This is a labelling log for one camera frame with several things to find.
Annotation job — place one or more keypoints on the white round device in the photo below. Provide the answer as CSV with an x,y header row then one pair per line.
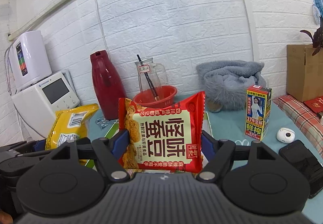
x,y
285,135

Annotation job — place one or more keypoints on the left hand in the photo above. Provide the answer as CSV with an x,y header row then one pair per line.
x,y
5,218

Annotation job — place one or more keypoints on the red booklet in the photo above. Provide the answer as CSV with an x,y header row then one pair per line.
x,y
315,105

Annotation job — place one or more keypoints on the black smartphone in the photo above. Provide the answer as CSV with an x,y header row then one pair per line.
x,y
299,156

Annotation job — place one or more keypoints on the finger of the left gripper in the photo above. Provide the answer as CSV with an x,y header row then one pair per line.
x,y
23,148

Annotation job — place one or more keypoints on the yellow snack bag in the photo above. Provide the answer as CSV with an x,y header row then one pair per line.
x,y
70,125

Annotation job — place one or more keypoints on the glass pitcher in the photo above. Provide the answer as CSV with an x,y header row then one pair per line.
x,y
157,74

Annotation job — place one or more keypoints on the grey fluffy blanket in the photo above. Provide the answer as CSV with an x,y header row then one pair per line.
x,y
225,82

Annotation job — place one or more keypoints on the plaid cloth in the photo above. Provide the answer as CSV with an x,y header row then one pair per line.
x,y
304,118

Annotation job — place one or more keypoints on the white water dispenser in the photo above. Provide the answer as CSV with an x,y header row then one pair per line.
x,y
37,104

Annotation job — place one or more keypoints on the brown cardboard box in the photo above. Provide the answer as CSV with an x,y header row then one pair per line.
x,y
304,72

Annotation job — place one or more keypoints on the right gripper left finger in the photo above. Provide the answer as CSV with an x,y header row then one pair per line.
x,y
107,154

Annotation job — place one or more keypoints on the red thermos jug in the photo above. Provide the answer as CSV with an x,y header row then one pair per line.
x,y
107,84

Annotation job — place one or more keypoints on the yellow juice carton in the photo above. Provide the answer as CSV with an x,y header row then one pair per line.
x,y
258,109

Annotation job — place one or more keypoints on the dark purple plant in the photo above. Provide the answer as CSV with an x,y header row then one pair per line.
x,y
316,38

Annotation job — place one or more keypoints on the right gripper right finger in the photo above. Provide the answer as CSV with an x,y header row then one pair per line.
x,y
219,155

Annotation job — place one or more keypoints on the red broad bean snack bag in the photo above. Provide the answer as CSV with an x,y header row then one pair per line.
x,y
166,138

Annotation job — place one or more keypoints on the green cardboard box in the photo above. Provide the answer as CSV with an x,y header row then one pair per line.
x,y
100,127

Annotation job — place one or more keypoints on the red plastic basket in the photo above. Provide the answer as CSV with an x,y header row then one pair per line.
x,y
165,97

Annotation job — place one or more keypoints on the black straw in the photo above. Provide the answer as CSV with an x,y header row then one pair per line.
x,y
145,70

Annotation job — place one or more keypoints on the white water purifier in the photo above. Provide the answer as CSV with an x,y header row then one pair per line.
x,y
28,59

